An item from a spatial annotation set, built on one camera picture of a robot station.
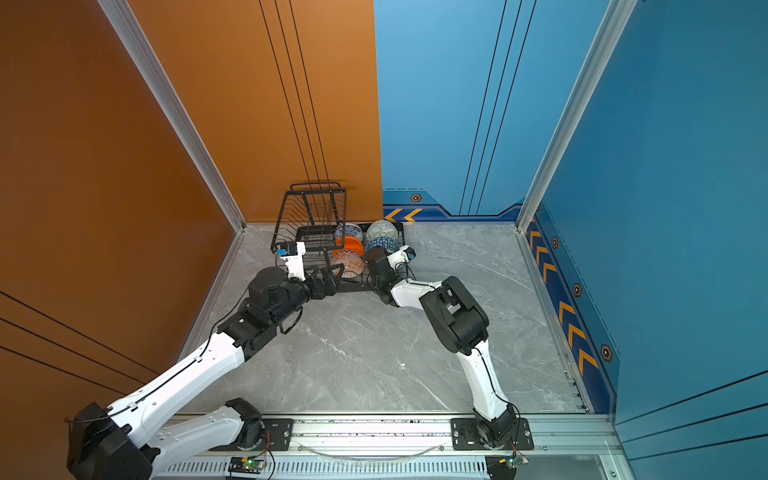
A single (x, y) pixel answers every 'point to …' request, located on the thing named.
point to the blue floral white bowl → (351, 229)
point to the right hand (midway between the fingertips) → (370, 248)
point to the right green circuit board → (515, 460)
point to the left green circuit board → (247, 464)
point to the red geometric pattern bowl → (353, 263)
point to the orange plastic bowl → (351, 243)
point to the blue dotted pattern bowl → (386, 243)
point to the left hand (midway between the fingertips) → (332, 264)
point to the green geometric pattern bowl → (381, 228)
